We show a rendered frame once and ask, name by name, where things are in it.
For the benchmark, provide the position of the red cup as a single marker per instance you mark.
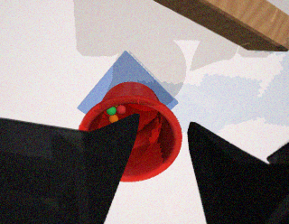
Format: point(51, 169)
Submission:
point(159, 135)

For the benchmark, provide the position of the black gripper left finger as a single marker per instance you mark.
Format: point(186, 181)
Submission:
point(96, 160)

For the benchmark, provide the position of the brown wooden block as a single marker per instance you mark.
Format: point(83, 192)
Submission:
point(255, 25)

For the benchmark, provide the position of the orange marble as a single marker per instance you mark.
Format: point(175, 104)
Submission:
point(113, 118)

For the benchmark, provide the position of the green marble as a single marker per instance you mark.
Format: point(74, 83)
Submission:
point(111, 111)

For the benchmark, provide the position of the red marble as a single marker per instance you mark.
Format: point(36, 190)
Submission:
point(121, 109)

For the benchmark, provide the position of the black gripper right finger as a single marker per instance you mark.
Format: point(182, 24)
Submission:
point(236, 187)

